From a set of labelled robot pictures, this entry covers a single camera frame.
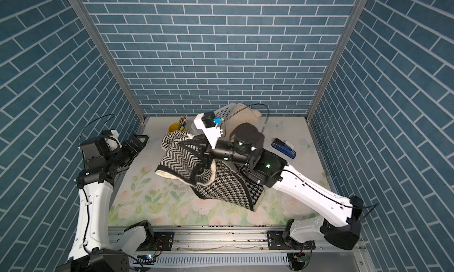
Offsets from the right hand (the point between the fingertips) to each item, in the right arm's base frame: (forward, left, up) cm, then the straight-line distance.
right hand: (186, 142), depth 48 cm
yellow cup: (+38, +26, -37) cm, 59 cm away
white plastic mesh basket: (+57, -1, -41) cm, 70 cm away
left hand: (+14, +25, -20) cm, 34 cm away
